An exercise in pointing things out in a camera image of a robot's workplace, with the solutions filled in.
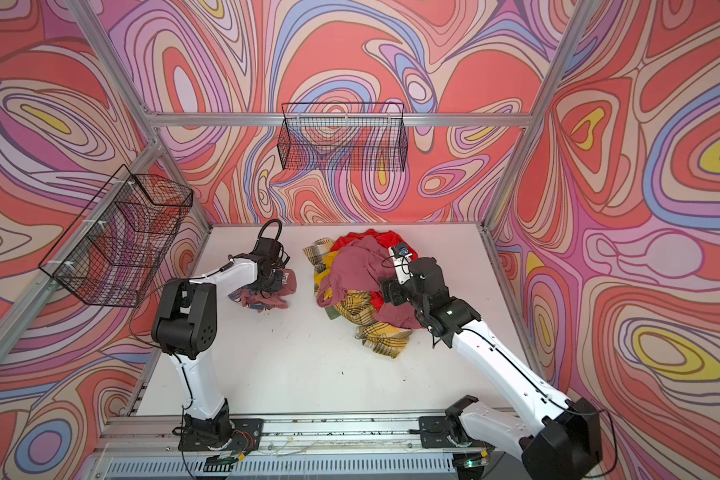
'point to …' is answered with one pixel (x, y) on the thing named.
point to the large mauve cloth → (364, 264)
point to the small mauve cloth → (263, 301)
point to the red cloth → (386, 238)
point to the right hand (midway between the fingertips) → (397, 279)
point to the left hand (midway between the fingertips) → (272, 280)
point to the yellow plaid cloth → (358, 308)
